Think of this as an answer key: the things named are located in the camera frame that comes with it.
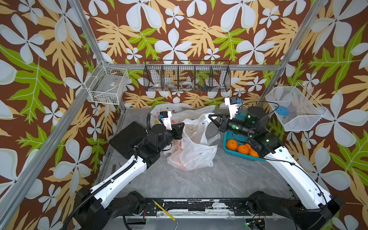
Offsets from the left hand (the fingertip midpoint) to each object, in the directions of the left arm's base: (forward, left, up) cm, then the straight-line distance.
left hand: (184, 122), depth 71 cm
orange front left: (+2, -31, -26) cm, 40 cm away
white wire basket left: (+27, +48, +2) cm, 55 cm away
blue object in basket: (+14, -59, -6) cm, 61 cm away
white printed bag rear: (+39, +13, -28) cm, 50 cm away
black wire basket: (+42, -4, -1) cm, 42 cm away
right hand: (-3, -11, +8) cm, 14 cm away
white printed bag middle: (+35, +4, -30) cm, 46 cm away
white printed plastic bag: (-13, -5, -5) cm, 15 cm away
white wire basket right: (+13, -65, -4) cm, 66 cm away
